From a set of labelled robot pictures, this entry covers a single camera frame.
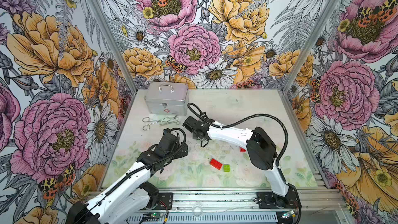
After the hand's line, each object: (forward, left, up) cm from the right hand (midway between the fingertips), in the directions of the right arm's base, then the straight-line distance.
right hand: (202, 137), depth 91 cm
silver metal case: (+21, +21, +11) cm, 32 cm away
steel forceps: (+11, +35, -4) cm, 37 cm away
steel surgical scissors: (+17, +37, -4) cm, 40 cm away
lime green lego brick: (-16, -13, -5) cm, 21 cm away
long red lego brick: (-15, -7, -3) cm, 16 cm away
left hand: (-11, +13, +4) cm, 17 cm away
